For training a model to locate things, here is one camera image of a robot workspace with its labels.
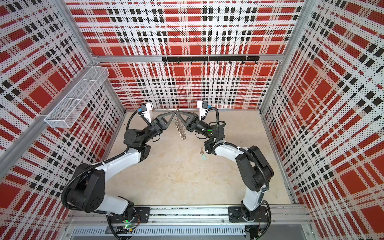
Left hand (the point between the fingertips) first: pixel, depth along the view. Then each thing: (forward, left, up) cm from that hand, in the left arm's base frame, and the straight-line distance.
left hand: (176, 116), depth 65 cm
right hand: (0, +1, +1) cm, 1 cm away
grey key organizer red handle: (-2, -2, -11) cm, 12 cm away
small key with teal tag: (+1, -12, -40) cm, 41 cm away
